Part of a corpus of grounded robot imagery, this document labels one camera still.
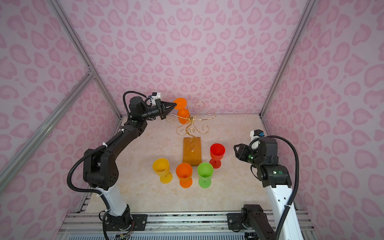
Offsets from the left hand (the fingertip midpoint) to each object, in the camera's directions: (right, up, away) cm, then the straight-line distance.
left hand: (176, 102), depth 75 cm
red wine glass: (+21, -26, +9) cm, 35 cm away
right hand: (+30, -22, -5) cm, 37 cm away
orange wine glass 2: (+3, -36, +2) cm, 36 cm away
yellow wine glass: (-10, -35, +8) cm, 37 cm away
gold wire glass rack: (+6, -13, +5) cm, 16 cm away
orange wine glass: (+2, -4, +10) cm, 11 cm away
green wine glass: (+15, -37, +7) cm, 40 cm away
